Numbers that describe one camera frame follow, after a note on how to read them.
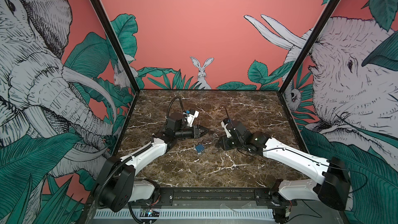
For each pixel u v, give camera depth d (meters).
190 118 0.75
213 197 0.75
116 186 0.41
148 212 0.70
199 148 0.90
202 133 0.74
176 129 0.66
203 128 0.75
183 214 0.70
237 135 0.59
